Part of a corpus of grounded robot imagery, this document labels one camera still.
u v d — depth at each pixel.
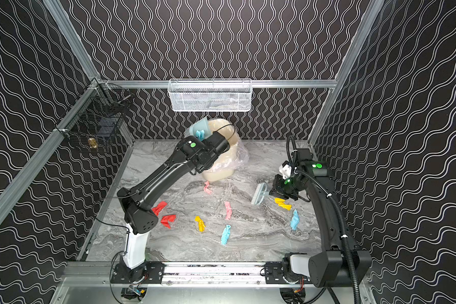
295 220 0.88
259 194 0.83
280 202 0.94
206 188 0.98
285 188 0.64
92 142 0.82
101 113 0.98
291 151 0.70
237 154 0.86
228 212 0.90
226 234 0.83
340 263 0.38
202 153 0.53
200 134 0.80
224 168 0.86
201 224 0.86
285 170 0.71
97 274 0.76
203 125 0.82
